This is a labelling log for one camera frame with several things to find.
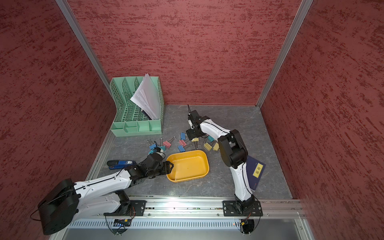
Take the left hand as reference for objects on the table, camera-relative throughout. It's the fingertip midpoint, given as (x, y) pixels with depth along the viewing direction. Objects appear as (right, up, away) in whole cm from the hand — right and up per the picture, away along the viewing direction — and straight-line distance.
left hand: (169, 169), depth 84 cm
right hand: (+15, +17, +15) cm, 27 cm away
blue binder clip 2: (+6, +17, +16) cm, 24 cm away
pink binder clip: (-3, +13, +13) cm, 19 cm away
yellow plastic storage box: (+11, +1, +4) cm, 12 cm away
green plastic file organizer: (-33, +28, +22) cm, 49 cm away
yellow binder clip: (+15, +16, +6) cm, 23 cm away
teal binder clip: (+26, +15, +14) cm, 33 cm away
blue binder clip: (-12, +11, +12) cm, 20 cm away
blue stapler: (-34, +2, +3) cm, 34 cm away
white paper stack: (-17, +45, +12) cm, 49 cm away
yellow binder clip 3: (+29, +11, +12) cm, 33 cm away
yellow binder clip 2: (+23, +11, +11) cm, 28 cm away
